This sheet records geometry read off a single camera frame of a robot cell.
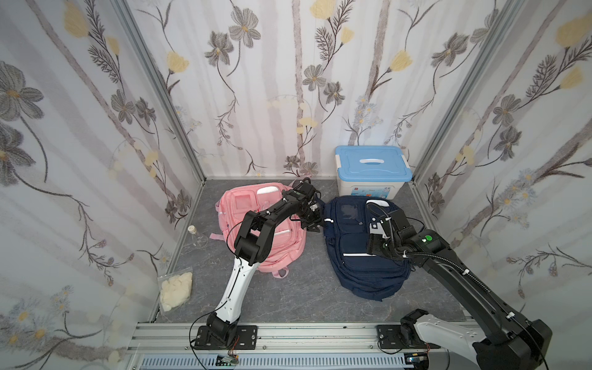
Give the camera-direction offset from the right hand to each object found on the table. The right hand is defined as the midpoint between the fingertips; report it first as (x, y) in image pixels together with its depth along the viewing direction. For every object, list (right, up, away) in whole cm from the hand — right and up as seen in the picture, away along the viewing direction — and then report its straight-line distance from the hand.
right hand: (377, 246), depth 77 cm
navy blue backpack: (-6, +4, +21) cm, 22 cm away
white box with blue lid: (+7, +29, +25) cm, 39 cm away
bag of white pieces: (-72, -17, +5) cm, 74 cm away
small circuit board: (-49, -34, -6) cm, 60 cm away
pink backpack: (-31, -1, +16) cm, 35 cm away
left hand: (-14, +5, +20) cm, 25 cm away
